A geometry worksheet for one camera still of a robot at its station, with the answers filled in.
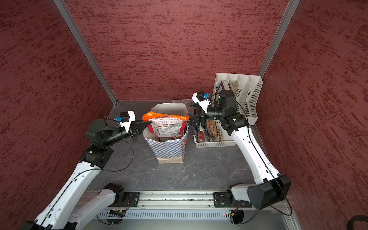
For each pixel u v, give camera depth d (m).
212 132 0.89
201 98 0.54
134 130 0.56
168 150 0.74
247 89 1.10
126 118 0.51
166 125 0.64
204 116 0.56
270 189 0.38
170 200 0.76
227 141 0.94
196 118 0.55
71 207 0.42
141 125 0.58
